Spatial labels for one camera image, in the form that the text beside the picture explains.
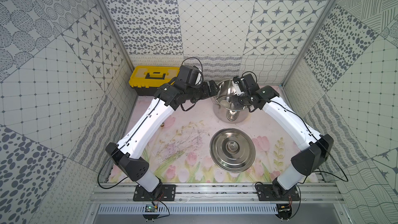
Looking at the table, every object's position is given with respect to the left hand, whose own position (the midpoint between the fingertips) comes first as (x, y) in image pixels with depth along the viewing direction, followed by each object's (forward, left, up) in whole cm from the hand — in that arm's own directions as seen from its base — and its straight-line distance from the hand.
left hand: (213, 87), depth 68 cm
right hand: (+4, -14, -13) cm, 20 cm away
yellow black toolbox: (+26, +44, -19) cm, 54 cm away
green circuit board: (-42, +29, -39) cm, 64 cm away
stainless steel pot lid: (-14, -12, -36) cm, 41 cm away
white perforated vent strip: (-42, +10, -38) cm, 57 cm away
